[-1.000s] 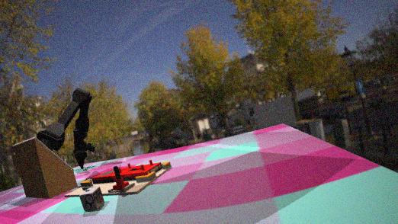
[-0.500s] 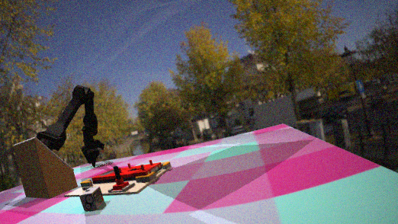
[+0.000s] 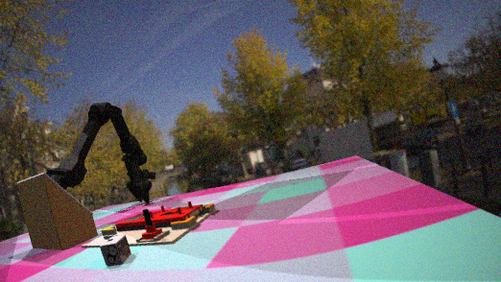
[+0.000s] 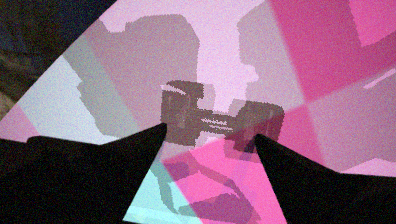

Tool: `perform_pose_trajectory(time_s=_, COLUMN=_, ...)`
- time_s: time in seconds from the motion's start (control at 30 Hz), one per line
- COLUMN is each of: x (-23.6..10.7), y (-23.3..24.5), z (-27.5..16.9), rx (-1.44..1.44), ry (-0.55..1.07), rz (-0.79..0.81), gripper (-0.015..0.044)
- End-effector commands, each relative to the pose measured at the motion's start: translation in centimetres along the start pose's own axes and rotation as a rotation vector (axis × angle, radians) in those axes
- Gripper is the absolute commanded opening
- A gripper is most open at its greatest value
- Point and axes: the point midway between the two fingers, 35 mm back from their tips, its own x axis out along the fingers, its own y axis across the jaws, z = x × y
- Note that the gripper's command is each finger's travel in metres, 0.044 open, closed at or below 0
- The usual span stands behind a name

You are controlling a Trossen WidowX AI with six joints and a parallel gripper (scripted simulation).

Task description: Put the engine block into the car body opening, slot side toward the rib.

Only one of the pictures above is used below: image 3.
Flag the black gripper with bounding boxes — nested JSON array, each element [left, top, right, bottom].
[[126, 168, 153, 204]]

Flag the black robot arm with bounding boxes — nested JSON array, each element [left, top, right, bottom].
[[46, 103, 147, 190]]

